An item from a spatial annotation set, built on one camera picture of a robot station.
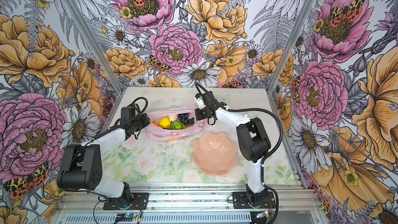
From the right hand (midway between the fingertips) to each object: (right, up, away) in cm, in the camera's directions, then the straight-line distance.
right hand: (197, 117), depth 95 cm
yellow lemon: (-20, -4, +2) cm, 20 cm away
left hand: (-28, -3, -1) cm, 29 cm away
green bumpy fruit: (-12, -5, -1) cm, 13 cm away
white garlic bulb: (-16, 0, +4) cm, 16 cm away
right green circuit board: (+30, -42, -24) cm, 57 cm away
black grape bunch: (-8, -2, +6) cm, 10 cm away
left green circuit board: (-31, -43, -25) cm, 58 cm away
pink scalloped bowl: (+10, -20, -5) cm, 23 cm away
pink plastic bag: (-20, -9, -8) cm, 23 cm away
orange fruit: (-26, -4, +4) cm, 26 cm away
